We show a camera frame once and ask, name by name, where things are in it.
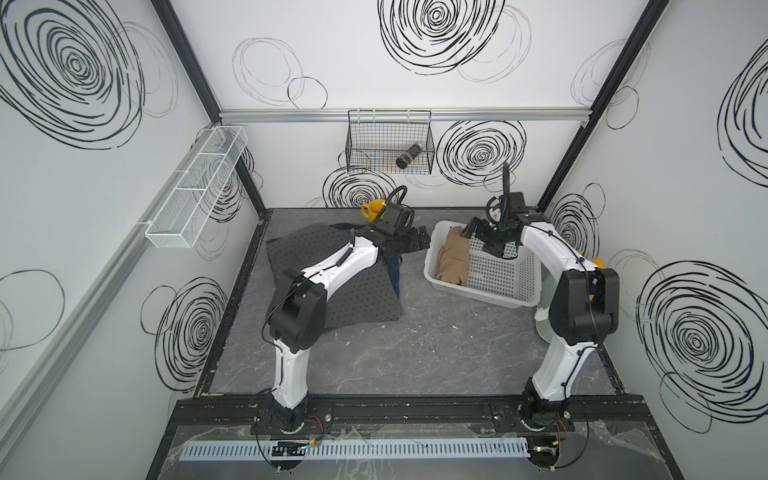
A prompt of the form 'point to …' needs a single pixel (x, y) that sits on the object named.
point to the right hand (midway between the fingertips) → (472, 238)
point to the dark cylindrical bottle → (403, 160)
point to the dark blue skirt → (392, 262)
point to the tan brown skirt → (453, 263)
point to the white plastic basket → (510, 282)
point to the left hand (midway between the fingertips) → (420, 241)
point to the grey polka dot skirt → (372, 297)
